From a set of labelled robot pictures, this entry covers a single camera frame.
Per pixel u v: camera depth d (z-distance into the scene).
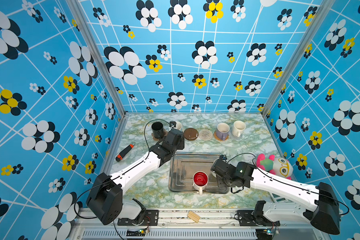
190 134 1.06
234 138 1.05
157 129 0.96
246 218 0.74
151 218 0.74
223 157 0.71
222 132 1.00
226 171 0.57
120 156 0.94
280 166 0.84
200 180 0.85
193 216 0.74
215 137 1.05
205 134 1.05
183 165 0.94
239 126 1.02
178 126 0.99
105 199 0.41
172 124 0.71
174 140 0.61
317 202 0.40
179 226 0.72
